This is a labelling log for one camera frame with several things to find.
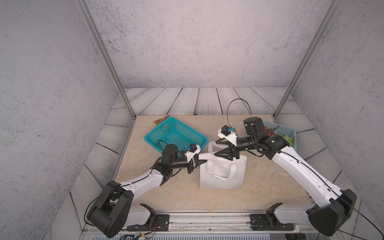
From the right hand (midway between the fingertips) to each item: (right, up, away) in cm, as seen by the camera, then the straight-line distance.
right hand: (218, 147), depth 68 cm
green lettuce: (+50, +1, +29) cm, 57 cm away
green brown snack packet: (-39, +13, +46) cm, 62 cm away
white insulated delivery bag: (+1, -13, +7) cm, 15 cm away
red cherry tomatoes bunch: (+42, +7, +37) cm, 56 cm away
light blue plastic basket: (+50, +7, +39) cm, 64 cm away
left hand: (-5, -8, +7) cm, 12 cm away
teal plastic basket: (-27, +6, +43) cm, 51 cm away
